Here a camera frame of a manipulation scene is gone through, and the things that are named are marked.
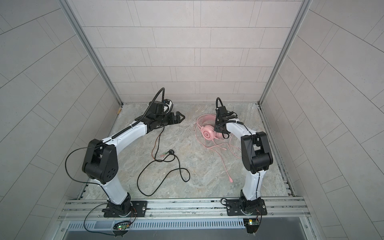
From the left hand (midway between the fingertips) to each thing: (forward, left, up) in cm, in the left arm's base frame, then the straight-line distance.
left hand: (183, 115), depth 87 cm
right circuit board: (-51, -34, -17) cm, 63 cm away
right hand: (+1, -22, -14) cm, 26 cm away
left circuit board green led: (-51, +24, -13) cm, 58 cm away
